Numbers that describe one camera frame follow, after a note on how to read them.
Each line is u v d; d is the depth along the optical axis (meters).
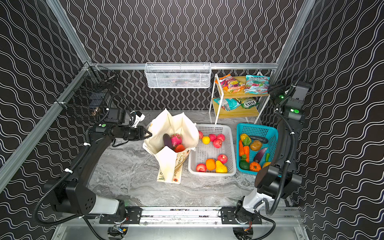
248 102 1.00
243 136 1.00
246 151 0.95
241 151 0.92
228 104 1.00
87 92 0.94
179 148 0.90
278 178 0.44
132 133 0.68
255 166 0.86
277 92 0.64
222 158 0.90
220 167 0.85
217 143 0.95
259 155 0.93
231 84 0.84
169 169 0.72
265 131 1.00
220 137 0.99
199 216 0.76
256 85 0.83
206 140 0.97
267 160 0.92
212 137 0.98
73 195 0.40
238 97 0.85
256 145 0.95
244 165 0.85
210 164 0.86
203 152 0.97
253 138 1.01
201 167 0.85
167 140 0.93
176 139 0.93
